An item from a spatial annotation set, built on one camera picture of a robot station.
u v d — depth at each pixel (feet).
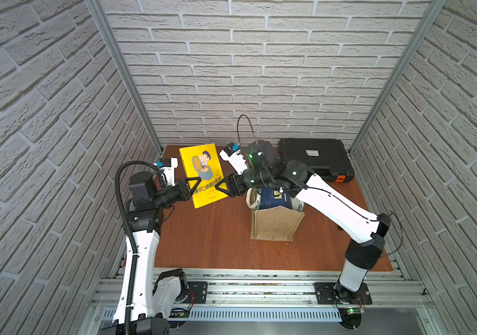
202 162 2.32
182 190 2.00
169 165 2.03
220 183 1.94
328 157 3.58
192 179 2.20
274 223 2.60
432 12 2.29
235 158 1.88
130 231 1.54
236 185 1.81
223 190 1.97
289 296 2.44
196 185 2.22
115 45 2.58
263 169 1.60
